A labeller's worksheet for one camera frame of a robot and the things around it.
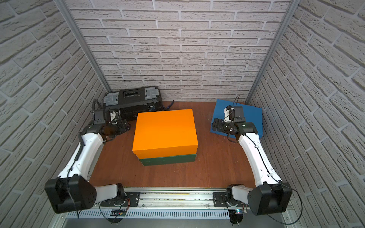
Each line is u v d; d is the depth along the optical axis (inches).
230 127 25.8
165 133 29.2
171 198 29.8
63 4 27.4
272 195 14.8
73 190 15.5
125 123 29.2
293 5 27.2
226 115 27.8
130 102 39.0
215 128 28.0
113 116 28.6
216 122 27.8
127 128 29.2
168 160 31.2
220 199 28.9
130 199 28.8
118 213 28.0
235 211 28.0
